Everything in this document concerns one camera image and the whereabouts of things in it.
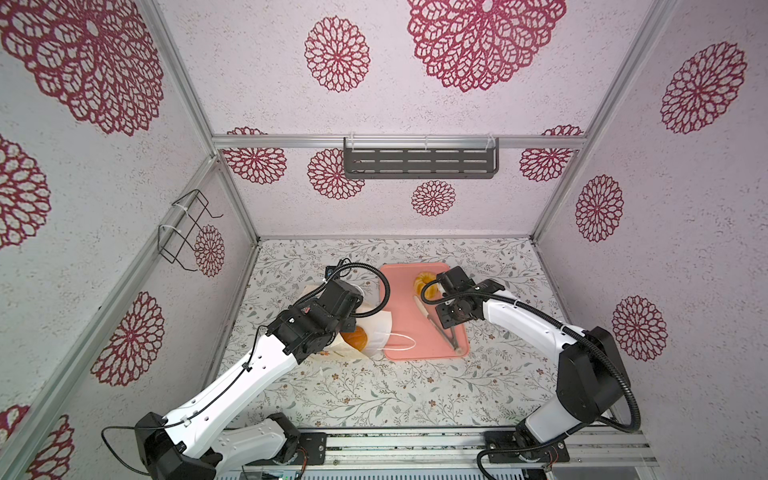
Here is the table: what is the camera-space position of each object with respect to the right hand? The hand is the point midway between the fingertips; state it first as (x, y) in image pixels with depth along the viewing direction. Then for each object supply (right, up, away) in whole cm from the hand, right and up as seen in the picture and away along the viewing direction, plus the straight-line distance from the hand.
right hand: (448, 310), depth 88 cm
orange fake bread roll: (-26, -8, -4) cm, 28 cm away
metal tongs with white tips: (+1, -10, -1) cm, 10 cm away
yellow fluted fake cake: (-7, +7, -14) cm, 17 cm away
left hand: (-30, +1, -13) cm, 33 cm away
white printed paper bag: (-21, -5, +3) cm, 22 cm away
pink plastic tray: (-9, -7, +4) cm, 12 cm away
